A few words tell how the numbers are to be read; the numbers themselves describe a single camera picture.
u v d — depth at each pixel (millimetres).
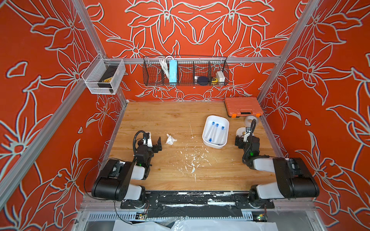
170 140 928
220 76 917
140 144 811
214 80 946
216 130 1007
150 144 779
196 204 727
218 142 949
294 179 445
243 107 1109
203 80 951
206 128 996
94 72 794
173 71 899
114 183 437
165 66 871
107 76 816
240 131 996
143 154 671
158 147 817
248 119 1070
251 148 697
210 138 973
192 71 951
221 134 976
